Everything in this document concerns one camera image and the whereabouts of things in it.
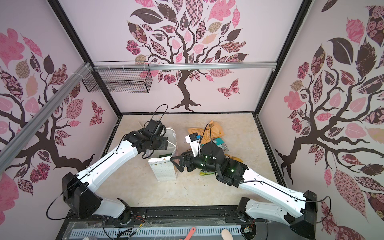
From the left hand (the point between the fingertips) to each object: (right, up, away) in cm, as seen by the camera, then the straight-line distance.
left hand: (163, 145), depth 80 cm
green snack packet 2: (-2, -9, +14) cm, 17 cm away
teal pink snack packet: (+36, -2, +21) cm, 41 cm away
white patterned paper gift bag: (+1, -6, -12) cm, 13 cm away
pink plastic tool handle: (+15, -40, -12) cm, 45 cm away
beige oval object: (+32, -40, -13) cm, 53 cm away
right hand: (+10, -2, -18) cm, 21 cm away
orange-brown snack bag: (+31, +7, +22) cm, 39 cm away
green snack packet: (+23, -17, +6) cm, 29 cm away
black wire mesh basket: (-31, +43, +15) cm, 55 cm away
